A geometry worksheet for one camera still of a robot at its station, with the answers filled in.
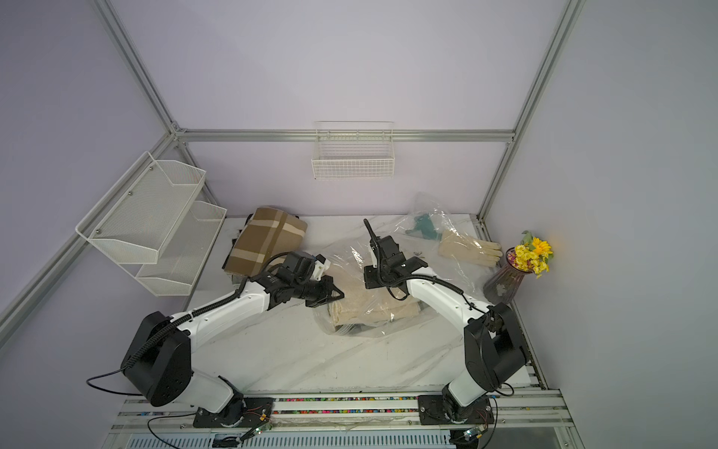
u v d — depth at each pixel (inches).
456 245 42.8
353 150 37.4
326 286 29.3
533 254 30.0
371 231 26.5
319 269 32.0
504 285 34.6
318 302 29.5
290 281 26.0
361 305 31.5
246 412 28.7
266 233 40.2
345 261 34.7
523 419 28.9
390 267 25.6
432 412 28.9
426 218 44.0
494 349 17.3
